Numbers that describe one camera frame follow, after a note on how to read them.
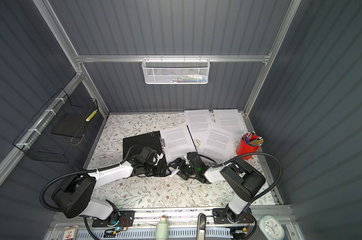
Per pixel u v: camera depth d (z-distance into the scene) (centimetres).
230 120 116
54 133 71
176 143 102
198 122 115
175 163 80
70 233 69
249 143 89
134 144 105
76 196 44
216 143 102
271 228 68
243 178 47
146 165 75
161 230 64
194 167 73
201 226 68
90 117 81
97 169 49
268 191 49
